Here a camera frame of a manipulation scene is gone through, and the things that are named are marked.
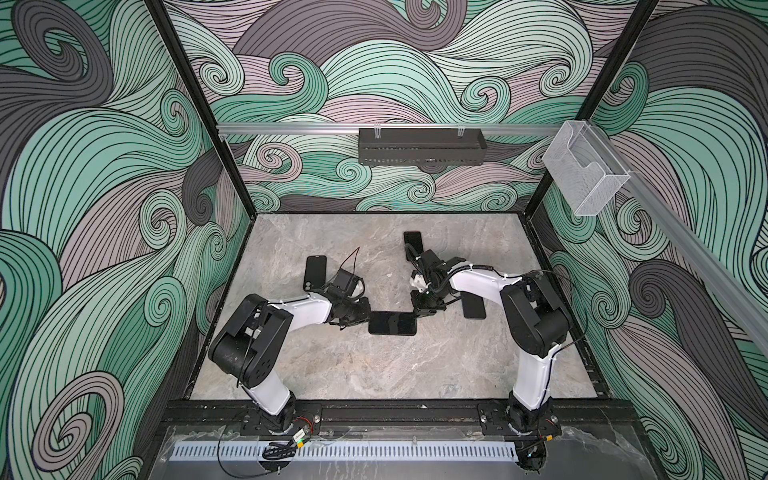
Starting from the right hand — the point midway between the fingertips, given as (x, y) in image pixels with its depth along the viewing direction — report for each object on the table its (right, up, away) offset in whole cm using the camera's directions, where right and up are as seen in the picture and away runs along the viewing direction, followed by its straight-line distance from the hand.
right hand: (414, 318), depth 92 cm
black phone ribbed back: (+2, +25, +22) cm, 33 cm away
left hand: (-13, +1, -1) cm, 13 cm away
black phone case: (-33, +13, +9) cm, 37 cm away
